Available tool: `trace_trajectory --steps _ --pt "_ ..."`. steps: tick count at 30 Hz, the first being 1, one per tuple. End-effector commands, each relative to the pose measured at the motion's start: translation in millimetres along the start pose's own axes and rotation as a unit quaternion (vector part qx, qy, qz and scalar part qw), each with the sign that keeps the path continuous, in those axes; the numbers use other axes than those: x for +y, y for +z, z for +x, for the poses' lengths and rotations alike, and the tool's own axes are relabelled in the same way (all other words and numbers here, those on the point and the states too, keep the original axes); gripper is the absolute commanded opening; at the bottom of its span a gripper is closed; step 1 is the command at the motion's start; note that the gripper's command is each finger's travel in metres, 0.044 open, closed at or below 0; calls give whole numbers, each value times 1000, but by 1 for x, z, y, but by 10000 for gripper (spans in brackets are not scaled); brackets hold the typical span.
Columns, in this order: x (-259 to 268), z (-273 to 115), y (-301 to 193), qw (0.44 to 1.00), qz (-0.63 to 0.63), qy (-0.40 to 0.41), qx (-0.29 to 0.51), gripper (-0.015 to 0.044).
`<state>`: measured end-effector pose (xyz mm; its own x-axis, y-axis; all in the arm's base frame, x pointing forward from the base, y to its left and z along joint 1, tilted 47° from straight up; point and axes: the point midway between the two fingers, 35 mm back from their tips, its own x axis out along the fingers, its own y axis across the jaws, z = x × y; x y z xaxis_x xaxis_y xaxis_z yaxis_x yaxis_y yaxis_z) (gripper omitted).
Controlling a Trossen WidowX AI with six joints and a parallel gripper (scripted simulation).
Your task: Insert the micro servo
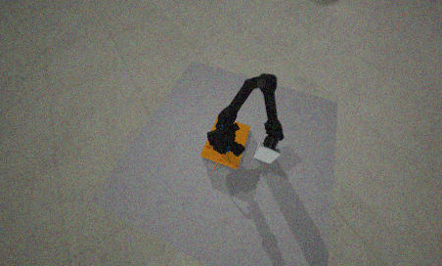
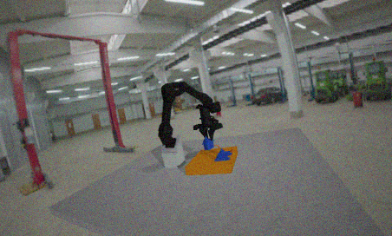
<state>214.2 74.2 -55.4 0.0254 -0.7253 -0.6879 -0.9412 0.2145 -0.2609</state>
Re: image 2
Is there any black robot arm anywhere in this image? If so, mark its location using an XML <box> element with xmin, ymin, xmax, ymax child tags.
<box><xmin>158</xmin><ymin>82</ymin><xmax>221</xmax><ymax>148</ymax></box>

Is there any orange flat deck plate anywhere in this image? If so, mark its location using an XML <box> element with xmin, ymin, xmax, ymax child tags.
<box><xmin>185</xmin><ymin>147</ymin><xmax>238</xmax><ymax>175</ymax></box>

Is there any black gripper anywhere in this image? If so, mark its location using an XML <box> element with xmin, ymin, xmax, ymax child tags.
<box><xmin>193</xmin><ymin>115</ymin><xmax>223</xmax><ymax>141</ymax></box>

